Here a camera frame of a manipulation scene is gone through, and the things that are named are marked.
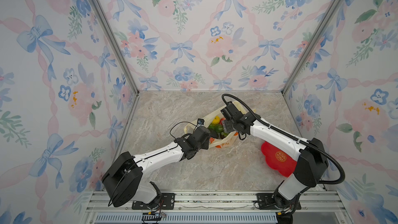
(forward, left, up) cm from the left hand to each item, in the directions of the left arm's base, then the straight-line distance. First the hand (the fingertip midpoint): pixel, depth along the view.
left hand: (206, 137), depth 85 cm
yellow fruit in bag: (+14, -6, -4) cm, 16 cm away
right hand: (+7, -15, +5) cm, 17 cm away
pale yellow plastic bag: (+2, +2, +12) cm, 12 cm away
